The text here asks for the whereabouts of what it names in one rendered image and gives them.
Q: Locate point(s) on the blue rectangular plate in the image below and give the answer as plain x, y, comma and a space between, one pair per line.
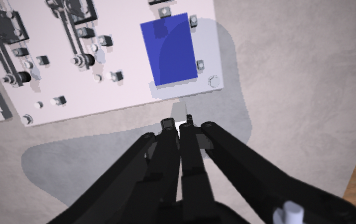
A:
170, 50

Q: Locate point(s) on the white fixture plate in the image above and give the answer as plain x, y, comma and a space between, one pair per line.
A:
119, 19

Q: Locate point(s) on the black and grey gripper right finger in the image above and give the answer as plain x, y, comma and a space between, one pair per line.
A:
275, 197

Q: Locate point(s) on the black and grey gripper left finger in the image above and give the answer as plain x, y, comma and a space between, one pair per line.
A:
113, 196

